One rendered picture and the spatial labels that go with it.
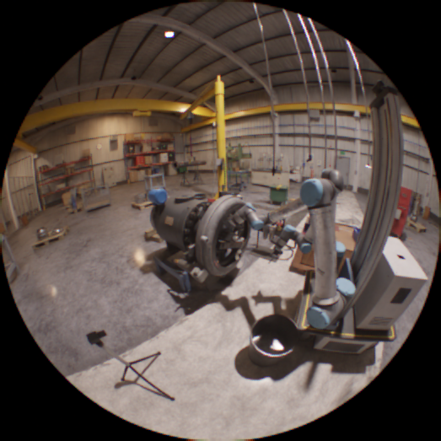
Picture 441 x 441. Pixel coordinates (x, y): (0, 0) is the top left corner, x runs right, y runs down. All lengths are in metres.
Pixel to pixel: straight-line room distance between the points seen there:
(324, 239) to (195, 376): 1.20
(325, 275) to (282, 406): 0.97
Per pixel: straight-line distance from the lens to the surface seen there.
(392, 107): 1.00
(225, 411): 1.28
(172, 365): 1.37
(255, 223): 1.09
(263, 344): 1.25
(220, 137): 4.96
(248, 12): 8.76
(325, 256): 0.72
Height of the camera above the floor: 1.27
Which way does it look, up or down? 22 degrees down
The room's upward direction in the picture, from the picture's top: 2 degrees counter-clockwise
